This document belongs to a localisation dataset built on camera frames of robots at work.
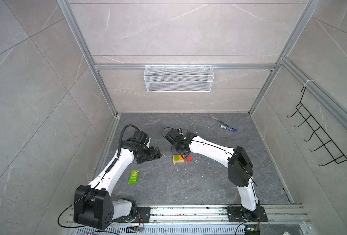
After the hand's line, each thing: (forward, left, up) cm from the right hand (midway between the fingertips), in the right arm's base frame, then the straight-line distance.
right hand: (176, 149), depth 89 cm
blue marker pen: (+23, -40, -9) cm, 47 cm away
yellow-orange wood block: (-2, -3, -7) cm, 8 cm away
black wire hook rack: (-19, -66, +24) cm, 73 cm away
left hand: (-5, +13, +5) cm, 15 cm away
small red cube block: (-2, -8, -8) cm, 11 cm away
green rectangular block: (-3, 0, -6) cm, 6 cm away
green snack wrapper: (-14, +26, -7) cm, 30 cm away
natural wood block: (-4, -2, -8) cm, 9 cm away
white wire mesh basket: (+44, -3, +22) cm, 49 cm away
